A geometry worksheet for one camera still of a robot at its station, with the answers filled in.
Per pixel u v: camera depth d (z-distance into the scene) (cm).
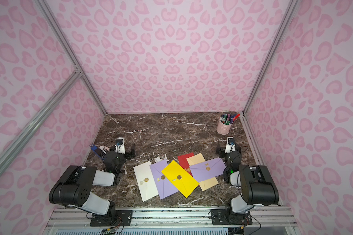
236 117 97
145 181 86
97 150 96
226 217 67
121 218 73
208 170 90
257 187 45
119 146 77
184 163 93
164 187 84
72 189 45
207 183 84
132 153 85
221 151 82
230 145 76
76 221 73
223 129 101
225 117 100
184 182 86
